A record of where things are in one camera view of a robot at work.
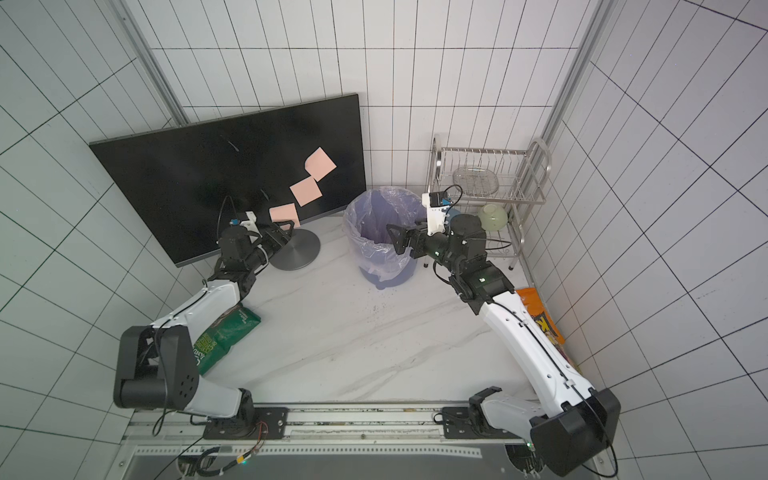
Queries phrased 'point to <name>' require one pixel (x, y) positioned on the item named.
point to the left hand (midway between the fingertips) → (289, 231)
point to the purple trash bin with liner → (367, 214)
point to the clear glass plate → (475, 181)
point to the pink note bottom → (282, 213)
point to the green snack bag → (219, 339)
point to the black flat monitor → (185, 182)
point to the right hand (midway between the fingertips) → (389, 225)
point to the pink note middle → (306, 191)
